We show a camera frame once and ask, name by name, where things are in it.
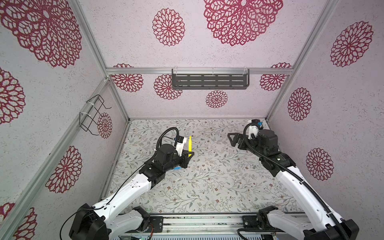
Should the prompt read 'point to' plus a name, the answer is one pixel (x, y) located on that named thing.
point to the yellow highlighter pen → (190, 146)
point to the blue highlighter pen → (177, 168)
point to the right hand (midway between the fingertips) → (233, 133)
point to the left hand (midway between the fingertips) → (191, 155)
